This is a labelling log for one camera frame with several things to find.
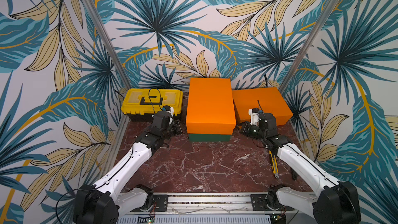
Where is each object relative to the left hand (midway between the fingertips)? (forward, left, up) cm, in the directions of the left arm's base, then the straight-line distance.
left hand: (184, 126), depth 79 cm
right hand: (+2, -26, -1) cm, 27 cm away
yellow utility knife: (-12, -49, -17) cm, 53 cm away
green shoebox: (+4, -14, -19) cm, 24 cm away
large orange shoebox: (+9, -13, +4) cm, 17 cm away
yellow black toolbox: (+16, +27, -2) cm, 31 cm away
